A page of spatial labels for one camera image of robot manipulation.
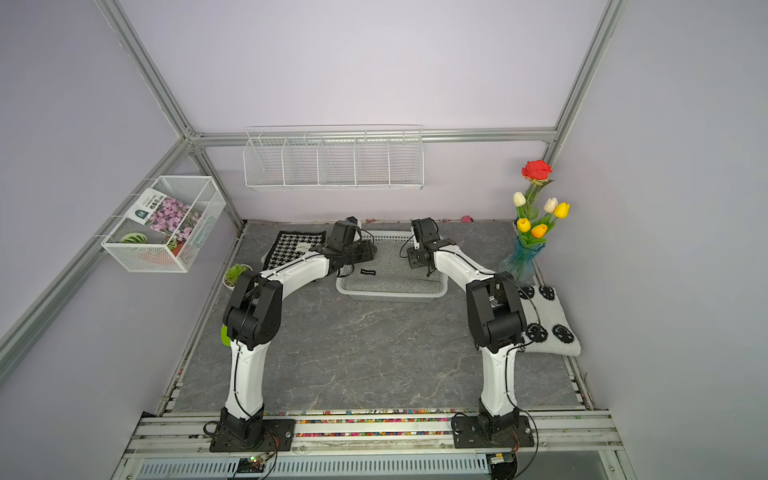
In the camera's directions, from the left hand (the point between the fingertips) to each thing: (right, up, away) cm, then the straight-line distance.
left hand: (375, 249), depth 99 cm
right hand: (+15, -1, +1) cm, 15 cm away
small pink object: (+36, +13, +24) cm, 46 cm away
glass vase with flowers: (+43, +6, -21) cm, 48 cm away
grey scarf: (+5, -8, -2) cm, 9 cm away
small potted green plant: (-44, -8, -7) cm, 46 cm away
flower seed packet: (-51, +9, -24) cm, 58 cm away
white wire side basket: (-55, 0, -28) cm, 62 cm away
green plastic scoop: (-45, -28, -10) cm, 53 cm away
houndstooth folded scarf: (-32, +2, +9) cm, 34 cm away
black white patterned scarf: (+52, -24, -13) cm, 58 cm away
